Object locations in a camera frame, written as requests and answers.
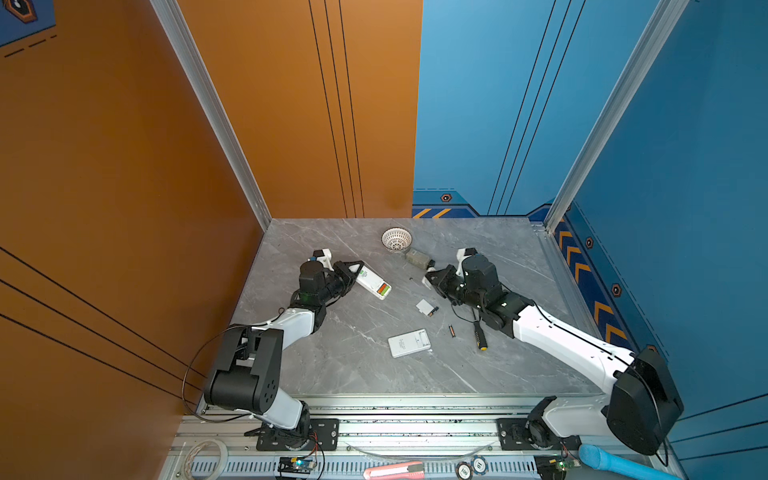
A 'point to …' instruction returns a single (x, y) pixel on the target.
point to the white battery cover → (424, 307)
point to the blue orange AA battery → (452, 331)
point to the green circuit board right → (551, 467)
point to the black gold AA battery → (433, 310)
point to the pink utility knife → (396, 471)
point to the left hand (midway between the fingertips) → (365, 261)
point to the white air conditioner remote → (409, 342)
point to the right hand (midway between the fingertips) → (420, 274)
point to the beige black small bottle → (419, 259)
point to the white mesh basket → (396, 239)
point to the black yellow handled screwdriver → (480, 338)
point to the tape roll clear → (191, 451)
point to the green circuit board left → (296, 465)
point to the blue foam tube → (595, 457)
